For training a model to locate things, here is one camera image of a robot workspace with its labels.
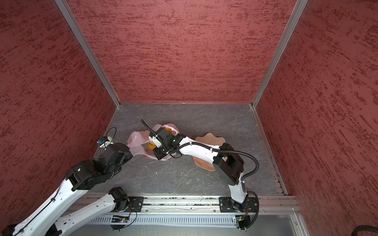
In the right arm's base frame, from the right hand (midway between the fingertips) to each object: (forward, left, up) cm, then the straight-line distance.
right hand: (156, 157), depth 80 cm
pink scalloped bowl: (+15, -33, -8) cm, 37 cm away
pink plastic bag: (+3, +7, +13) cm, 15 cm away
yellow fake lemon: (+4, -10, +21) cm, 23 cm away
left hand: (-3, +10, +11) cm, 15 cm away
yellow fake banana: (+12, +6, -8) cm, 16 cm away
